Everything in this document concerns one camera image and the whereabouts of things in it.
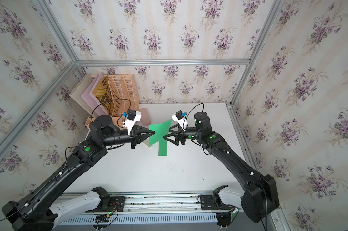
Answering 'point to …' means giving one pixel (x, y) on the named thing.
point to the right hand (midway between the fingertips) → (169, 134)
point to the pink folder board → (88, 96)
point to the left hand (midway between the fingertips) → (154, 134)
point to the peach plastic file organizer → (124, 96)
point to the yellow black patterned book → (102, 93)
